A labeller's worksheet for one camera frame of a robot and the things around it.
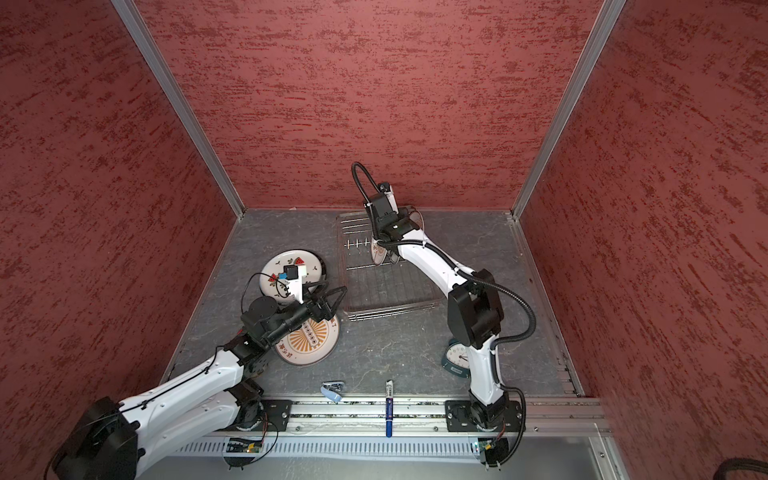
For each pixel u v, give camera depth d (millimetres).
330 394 767
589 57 776
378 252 1006
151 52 774
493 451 719
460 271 524
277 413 744
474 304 514
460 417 739
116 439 397
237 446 723
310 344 853
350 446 710
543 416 759
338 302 698
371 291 974
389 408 744
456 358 797
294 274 672
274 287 945
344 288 711
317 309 670
